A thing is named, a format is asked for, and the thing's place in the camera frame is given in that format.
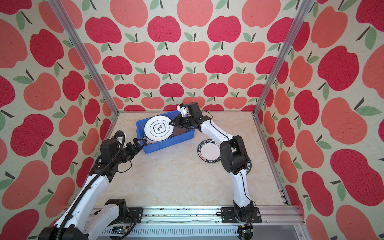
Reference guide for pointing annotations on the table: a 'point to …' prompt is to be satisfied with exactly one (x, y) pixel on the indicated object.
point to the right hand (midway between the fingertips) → (172, 122)
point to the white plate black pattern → (157, 128)
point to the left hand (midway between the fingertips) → (145, 144)
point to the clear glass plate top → (178, 130)
